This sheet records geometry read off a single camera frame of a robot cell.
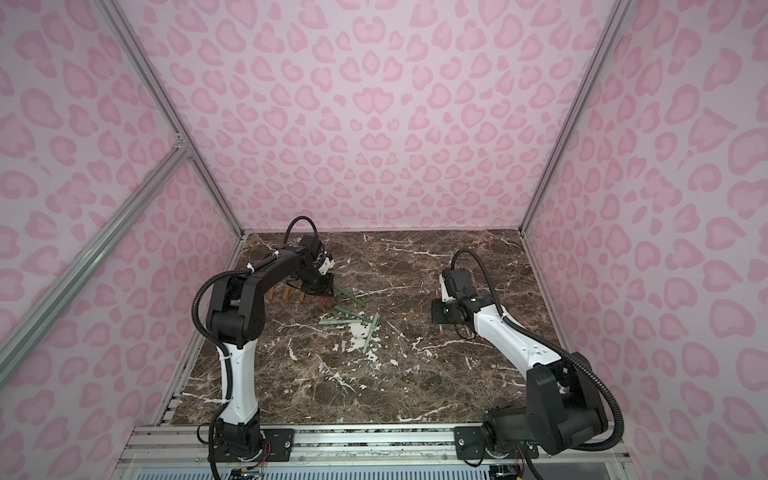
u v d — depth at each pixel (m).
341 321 0.95
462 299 0.66
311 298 1.01
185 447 0.75
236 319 0.58
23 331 0.52
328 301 1.00
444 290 0.72
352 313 0.97
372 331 0.93
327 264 0.97
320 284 0.91
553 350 0.42
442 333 0.93
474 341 0.90
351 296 1.01
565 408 0.41
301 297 1.00
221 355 0.59
